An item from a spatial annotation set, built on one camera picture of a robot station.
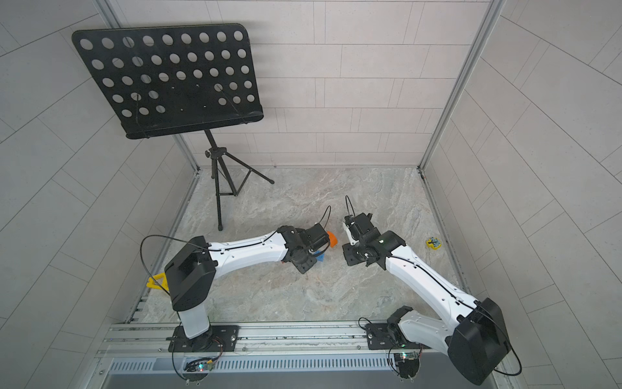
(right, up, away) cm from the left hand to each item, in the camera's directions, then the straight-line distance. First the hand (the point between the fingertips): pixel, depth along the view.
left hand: (309, 261), depth 86 cm
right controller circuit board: (+30, -24, -17) cm, 42 cm away
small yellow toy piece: (+48, +5, +5) cm, 48 cm away
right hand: (+14, +4, -5) cm, 15 cm away
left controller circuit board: (-29, -24, -20) cm, 43 cm away
